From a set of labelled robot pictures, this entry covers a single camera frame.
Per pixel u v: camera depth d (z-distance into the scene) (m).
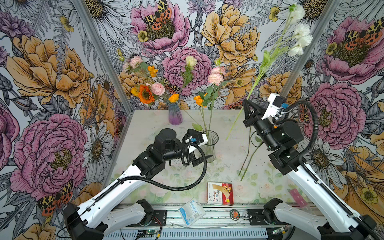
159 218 0.74
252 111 0.54
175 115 1.08
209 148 0.79
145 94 0.78
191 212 0.76
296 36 0.50
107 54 0.90
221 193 0.79
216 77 0.69
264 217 0.69
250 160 0.94
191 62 0.89
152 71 0.87
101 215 0.41
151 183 0.43
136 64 0.86
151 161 0.50
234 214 0.76
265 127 0.52
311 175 0.44
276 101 0.49
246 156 0.97
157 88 0.82
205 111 1.27
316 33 0.80
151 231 0.71
